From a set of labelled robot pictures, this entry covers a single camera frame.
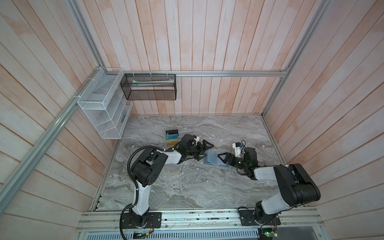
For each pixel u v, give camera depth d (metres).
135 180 0.53
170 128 1.01
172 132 1.02
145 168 0.53
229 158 0.83
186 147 0.78
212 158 0.94
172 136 1.01
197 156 0.88
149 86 1.07
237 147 0.86
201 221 0.74
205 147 0.83
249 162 0.74
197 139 0.92
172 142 1.01
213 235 0.70
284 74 0.94
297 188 0.45
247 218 0.73
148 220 0.72
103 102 0.69
